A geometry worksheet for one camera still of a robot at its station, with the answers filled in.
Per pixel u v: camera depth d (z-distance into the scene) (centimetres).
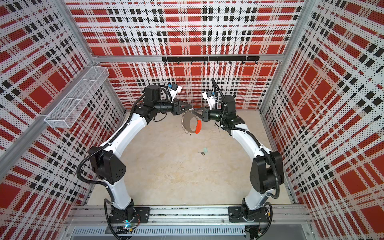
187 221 73
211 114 69
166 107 68
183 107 73
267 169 46
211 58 89
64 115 69
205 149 99
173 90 68
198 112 75
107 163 47
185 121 81
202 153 96
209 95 69
